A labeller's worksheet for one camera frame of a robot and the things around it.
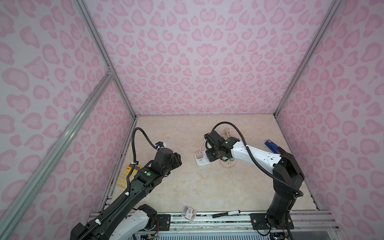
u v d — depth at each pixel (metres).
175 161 0.69
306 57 0.87
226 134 1.04
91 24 0.74
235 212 0.75
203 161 0.91
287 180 0.45
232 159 0.63
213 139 0.68
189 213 0.75
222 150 0.62
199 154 0.90
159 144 0.70
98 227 0.40
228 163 0.90
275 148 0.98
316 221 0.75
